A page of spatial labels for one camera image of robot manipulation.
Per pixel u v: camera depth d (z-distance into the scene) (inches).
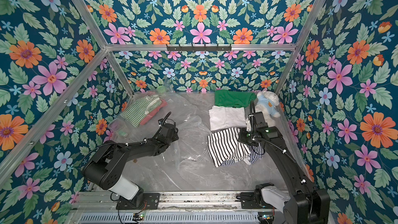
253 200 28.8
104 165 18.0
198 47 36.1
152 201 29.0
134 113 40.3
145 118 39.2
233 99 44.1
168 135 29.1
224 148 32.3
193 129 36.7
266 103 40.4
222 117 40.1
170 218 27.6
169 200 29.5
